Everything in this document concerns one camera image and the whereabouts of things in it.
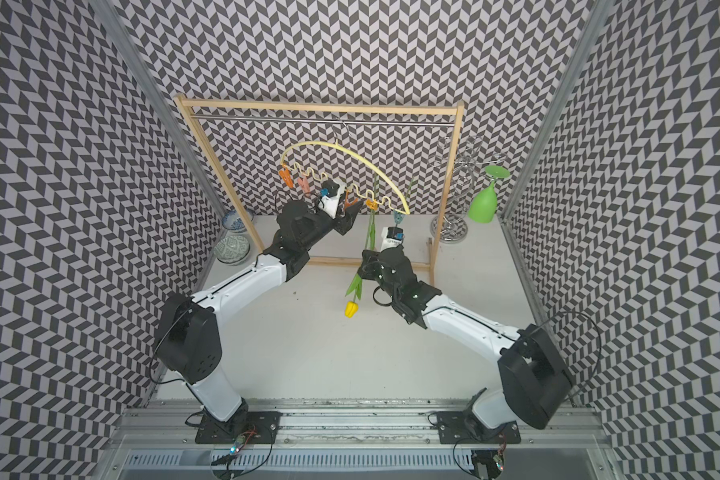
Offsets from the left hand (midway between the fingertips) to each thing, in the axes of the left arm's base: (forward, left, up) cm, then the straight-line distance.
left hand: (354, 197), depth 79 cm
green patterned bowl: (+6, +46, -29) cm, 55 cm away
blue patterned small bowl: (+21, +51, -31) cm, 63 cm away
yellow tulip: (-2, -4, -15) cm, 16 cm away
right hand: (-11, -2, -12) cm, 16 cm away
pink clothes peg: (+6, +14, 0) cm, 15 cm away
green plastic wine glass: (+6, -38, -9) cm, 40 cm away
